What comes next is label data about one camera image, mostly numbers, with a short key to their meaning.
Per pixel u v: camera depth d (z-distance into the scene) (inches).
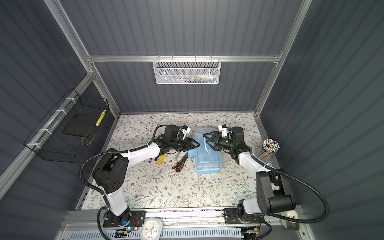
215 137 29.6
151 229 27.2
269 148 31.0
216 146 30.2
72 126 29.6
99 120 31.2
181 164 35.6
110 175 19.1
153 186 33.2
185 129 32.7
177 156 37.9
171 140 29.1
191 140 31.5
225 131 31.7
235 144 27.2
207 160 32.6
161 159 37.0
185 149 31.0
